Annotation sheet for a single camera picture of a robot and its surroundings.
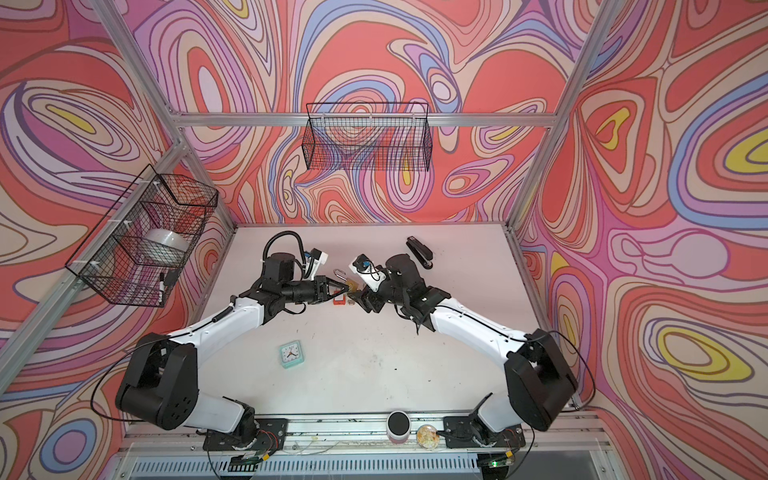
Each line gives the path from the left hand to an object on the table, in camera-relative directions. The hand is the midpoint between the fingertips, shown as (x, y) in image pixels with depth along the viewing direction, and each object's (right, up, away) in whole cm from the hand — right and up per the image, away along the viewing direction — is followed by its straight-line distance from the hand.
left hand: (348, 288), depth 81 cm
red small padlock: (-5, -6, +15) cm, 17 cm away
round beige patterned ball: (+21, -36, -8) cm, 42 cm away
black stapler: (+24, +9, +24) cm, 35 cm away
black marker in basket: (-44, +1, -9) cm, 45 cm away
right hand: (+4, 0, 0) cm, 4 cm away
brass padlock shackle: (+1, +1, +1) cm, 2 cm away
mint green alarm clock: (-17, -19, +4) cm, 26 cm away
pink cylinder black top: (+14, -32, -10) cm, 36 cm away
